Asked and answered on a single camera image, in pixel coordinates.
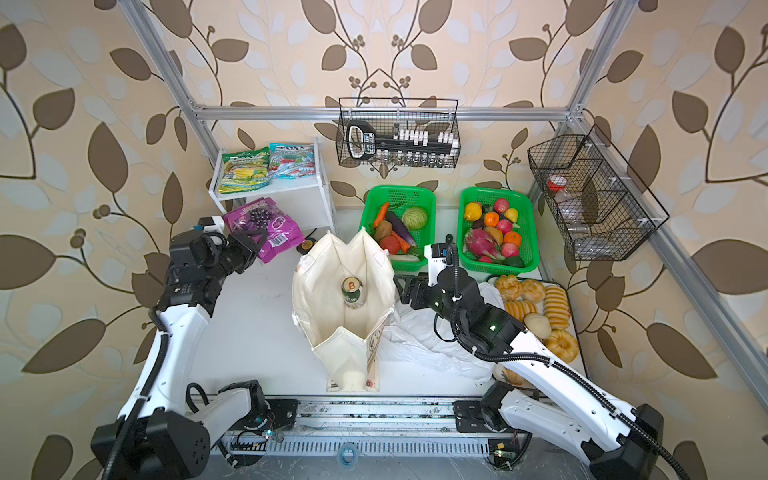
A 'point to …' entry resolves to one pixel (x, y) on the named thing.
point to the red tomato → (390, 242)
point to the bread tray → (542, 308)
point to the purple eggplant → (399, 227)
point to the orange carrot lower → (403, 244)
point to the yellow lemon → (473, 211)
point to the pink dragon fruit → (481, 243)
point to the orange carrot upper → (381, 215)
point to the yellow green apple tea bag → (245, 170)
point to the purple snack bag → (265, 215)
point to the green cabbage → (415, 218)
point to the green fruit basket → (524, 204)
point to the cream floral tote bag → (344, 341)
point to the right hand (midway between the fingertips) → (407, 279)
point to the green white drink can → (353, 292)
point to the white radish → (402, 258)
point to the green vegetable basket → (406, 197)
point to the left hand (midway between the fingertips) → (267, 231)
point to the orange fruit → (491, 219)
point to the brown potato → (383, 229)
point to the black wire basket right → (603, 209)
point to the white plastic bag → (411, 337)
